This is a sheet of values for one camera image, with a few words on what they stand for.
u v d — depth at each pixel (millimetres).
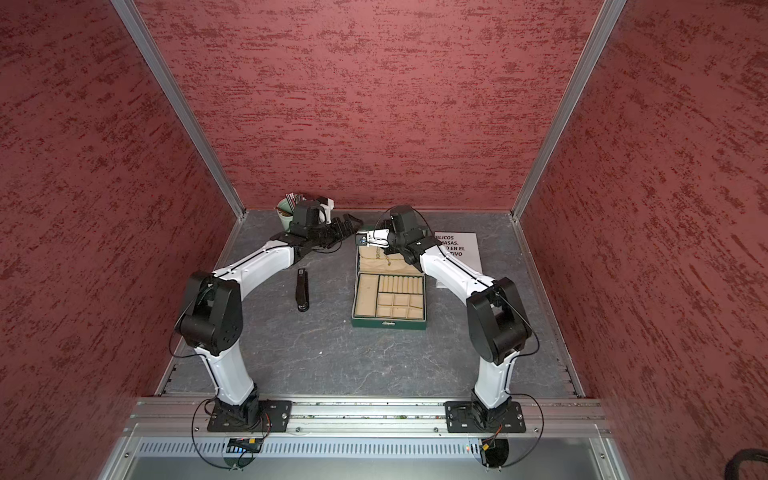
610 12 709
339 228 812
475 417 651
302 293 935
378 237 774
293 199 1035
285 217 997
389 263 948
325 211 760
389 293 920
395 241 758
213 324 495
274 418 736
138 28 727
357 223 871
